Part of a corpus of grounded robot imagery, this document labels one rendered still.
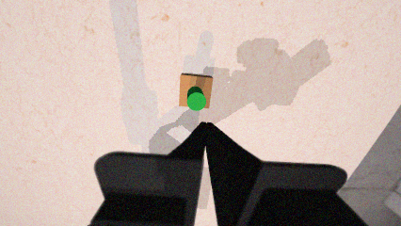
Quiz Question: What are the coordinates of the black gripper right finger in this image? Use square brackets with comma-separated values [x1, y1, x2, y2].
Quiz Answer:
[205, 122, 347, 226]

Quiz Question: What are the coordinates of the green cylinder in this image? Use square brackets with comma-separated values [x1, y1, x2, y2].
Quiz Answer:
[187, 87, 206, 111]

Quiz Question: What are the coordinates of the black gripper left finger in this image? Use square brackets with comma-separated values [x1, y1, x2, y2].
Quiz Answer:
[94, 121, 207, 226]

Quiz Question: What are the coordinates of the tan wooden block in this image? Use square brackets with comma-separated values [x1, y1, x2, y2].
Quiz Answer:
[179, 73, 213, 108]

